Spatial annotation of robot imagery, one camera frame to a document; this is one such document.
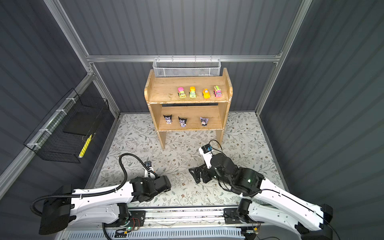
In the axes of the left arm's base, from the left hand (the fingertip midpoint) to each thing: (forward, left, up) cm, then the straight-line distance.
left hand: (158, 178), depth 81 cm
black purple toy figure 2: (+25, -7, +20) cm, 33 cm away
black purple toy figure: (+22, -15, +21) cm, 34 cm away
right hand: (-3, -22, +17) cm, 28 cm away
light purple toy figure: (+22, -27, +21) cm, 40 cm away
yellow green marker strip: (+8, +31, +22) cm, 38 cm away
